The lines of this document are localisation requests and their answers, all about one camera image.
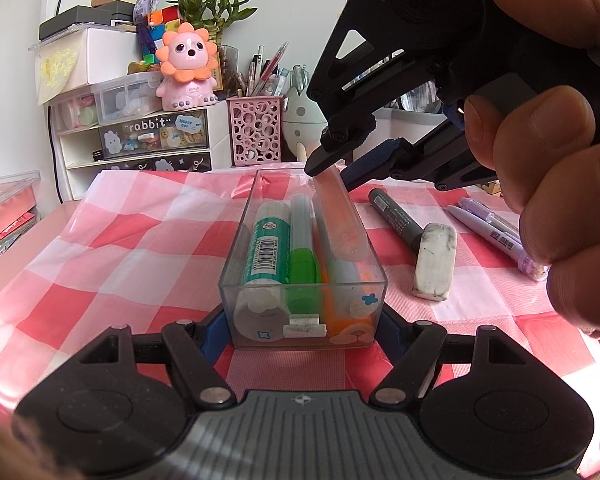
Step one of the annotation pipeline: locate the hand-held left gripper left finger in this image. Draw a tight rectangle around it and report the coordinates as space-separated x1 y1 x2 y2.
77 307 236 408

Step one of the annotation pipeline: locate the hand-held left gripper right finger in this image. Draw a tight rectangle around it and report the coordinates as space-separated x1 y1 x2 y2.
370 305 516 408

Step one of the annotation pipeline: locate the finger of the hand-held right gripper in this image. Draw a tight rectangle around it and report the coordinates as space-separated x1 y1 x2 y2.
304 0 438 177
340 120 501 192

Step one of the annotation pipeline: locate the grey marker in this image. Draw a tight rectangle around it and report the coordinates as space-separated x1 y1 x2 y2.
367 187 426 256

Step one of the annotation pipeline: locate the pink highlighter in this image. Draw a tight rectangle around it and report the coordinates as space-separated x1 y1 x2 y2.
312 162 370 263

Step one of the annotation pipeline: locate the pale blue highlighter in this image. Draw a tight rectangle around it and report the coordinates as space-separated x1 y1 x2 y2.
312 200 368 317

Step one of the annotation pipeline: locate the white eraser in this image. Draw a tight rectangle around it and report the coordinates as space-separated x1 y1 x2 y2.
411 222 458 302

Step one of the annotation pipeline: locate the green white glue stick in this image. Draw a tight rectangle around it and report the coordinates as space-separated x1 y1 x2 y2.
234 200 292 338

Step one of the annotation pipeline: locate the clear plastic box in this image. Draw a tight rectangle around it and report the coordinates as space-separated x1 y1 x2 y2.
219 169 388 351

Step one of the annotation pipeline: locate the green highlighter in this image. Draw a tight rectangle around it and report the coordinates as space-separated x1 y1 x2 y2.
287 195 323 318

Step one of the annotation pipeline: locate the purple pen with dome cap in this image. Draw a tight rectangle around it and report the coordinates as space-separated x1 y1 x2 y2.
447 205 551 282

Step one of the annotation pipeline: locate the person's right hand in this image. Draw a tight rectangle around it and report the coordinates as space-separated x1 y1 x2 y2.
464 0 600 361

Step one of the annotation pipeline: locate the bundle of teal grey pens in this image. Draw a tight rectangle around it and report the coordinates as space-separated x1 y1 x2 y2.
275 64 313 96

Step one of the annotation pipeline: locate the grey flower-shaped pen holder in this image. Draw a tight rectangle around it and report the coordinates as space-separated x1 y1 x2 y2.
375 105 456 142

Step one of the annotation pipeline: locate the green egg-shaped pen holder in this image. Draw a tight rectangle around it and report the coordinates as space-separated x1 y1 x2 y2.
282 85 331 161

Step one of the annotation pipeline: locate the bundle of red black pens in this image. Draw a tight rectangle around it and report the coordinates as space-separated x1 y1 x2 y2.
235 42 288 98

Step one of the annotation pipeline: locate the pink perforated pen holder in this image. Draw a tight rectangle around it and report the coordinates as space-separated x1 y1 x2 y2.
227 96 285 168

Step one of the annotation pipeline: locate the pink checkered cloth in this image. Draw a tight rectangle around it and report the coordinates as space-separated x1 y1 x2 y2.
0 167 600 411

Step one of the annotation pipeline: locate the glass vase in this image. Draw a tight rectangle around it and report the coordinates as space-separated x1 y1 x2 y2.
215 44 241 101

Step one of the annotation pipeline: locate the lucky bamboo plant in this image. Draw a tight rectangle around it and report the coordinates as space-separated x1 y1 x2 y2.
167 0 258 46

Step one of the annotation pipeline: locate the pink lion toy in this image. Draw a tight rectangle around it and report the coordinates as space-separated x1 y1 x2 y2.
155 22 221 111

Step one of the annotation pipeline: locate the white drawer organizer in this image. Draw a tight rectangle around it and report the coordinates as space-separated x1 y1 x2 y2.
50 102 231 201

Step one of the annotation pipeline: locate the colourful puzzle cube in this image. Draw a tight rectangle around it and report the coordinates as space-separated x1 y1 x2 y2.
139 4 181 66

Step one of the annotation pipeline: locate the purple hanging charm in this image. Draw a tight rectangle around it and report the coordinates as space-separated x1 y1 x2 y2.
134 0 161 51

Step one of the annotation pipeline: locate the clear lidded storage box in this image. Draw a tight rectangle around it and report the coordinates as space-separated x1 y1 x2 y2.
92 72 166 126

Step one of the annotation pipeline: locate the pink gift box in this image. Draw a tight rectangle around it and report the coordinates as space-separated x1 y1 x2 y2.
0 170 42 271

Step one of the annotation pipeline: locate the white storage box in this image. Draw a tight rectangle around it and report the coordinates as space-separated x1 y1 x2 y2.
30 25 146 106

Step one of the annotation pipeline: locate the long dark grey case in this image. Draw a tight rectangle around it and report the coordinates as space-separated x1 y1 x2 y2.
39 5 113 41

